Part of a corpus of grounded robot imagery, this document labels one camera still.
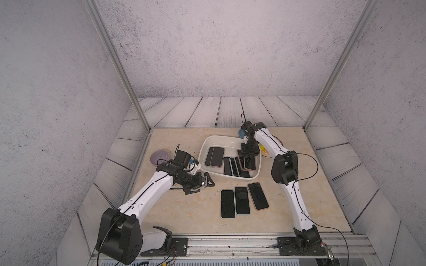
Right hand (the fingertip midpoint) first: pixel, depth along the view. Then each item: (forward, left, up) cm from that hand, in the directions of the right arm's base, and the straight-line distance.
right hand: (247, 155), depth 101 cm
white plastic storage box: (+9, +9, 0) cm, 13 cm away
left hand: (-26, +21, +11) cm, 35 cm away
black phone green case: (-29, +5, -3) cm, 30 cm away
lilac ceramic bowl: (-2, +54, +1) cm, 54 cm away
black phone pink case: (-27, -3, -1) cm, 27 cm away
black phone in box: (0, +18, -1) cm, 18 cm away
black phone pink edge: (-8, +10, 0) cm, 13 cm away
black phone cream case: (-29, +13, -2) cm, 31 cm away
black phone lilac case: (+1, +23, -2) cm, 24 cm away
